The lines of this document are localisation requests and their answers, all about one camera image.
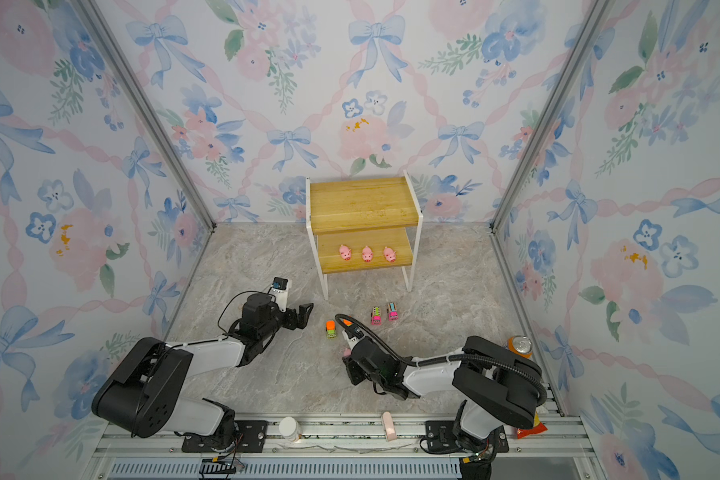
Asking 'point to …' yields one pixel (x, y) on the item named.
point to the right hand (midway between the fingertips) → (345, 356)
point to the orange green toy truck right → (347, 322)
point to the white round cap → (289, 428)
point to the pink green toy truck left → (377, 318)
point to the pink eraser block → (390, 428)
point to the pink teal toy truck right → (393, 314)
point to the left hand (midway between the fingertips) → (300, 299)
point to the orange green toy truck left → (331, 329)
